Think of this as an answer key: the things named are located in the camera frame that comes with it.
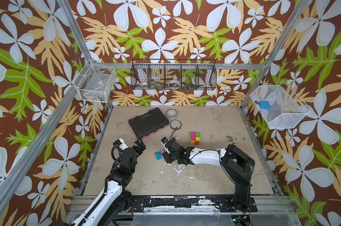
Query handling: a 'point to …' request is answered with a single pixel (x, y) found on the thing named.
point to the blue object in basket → (264, 105)
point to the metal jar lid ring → (175, 123)
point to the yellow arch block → (192, 141)
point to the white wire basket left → (95, 83)
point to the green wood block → (198, 134)
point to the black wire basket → (171, 74)
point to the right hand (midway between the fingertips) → (164, 153)
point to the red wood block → (197, 142)
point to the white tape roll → (173, 83)
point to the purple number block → (162, 151)
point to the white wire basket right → (278, 106)
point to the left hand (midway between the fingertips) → (136, 140)
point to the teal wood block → (158, 155)
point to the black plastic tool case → (149, 123)
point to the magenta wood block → (193, 136)
